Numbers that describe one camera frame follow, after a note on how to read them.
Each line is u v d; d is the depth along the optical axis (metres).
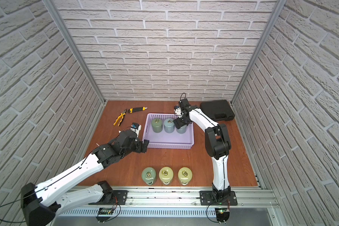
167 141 0.97
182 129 0.97
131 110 1.11
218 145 0.55
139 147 0.67
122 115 1.09
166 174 0.74
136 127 0.67
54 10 0.71
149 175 0.73
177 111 0.90
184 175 0.74
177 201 0.74
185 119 0.83
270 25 0.75
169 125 0.95
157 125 0.95
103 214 0.71
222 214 0.70
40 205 0.38
